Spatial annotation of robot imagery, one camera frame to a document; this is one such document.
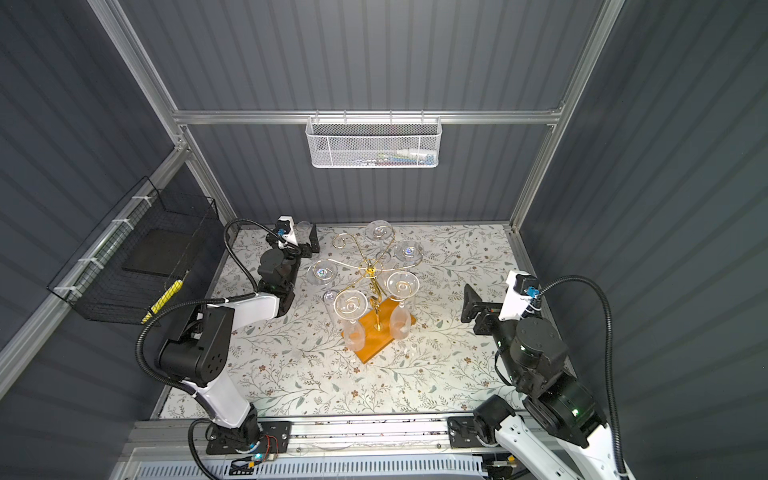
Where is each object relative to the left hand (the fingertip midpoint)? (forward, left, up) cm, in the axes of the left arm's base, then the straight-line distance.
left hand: (297, 224), depth 87 cm
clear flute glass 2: (-12, -24, +8) cm, 28 cm away
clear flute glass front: (-32, -17, +6) cm, 37 cm away
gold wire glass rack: (-23, -22, +6) cm, 32 cm away
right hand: (-32, -46, +9) cm, 57 cm away
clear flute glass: (0, -1, -3) cm, 3 cm away
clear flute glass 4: (-29, -28, +8) cm, 41 cm away
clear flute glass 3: (-20, -30, +9) cm, 38 cm away
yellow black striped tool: (-25, +27, +1) cm, 37 cm away
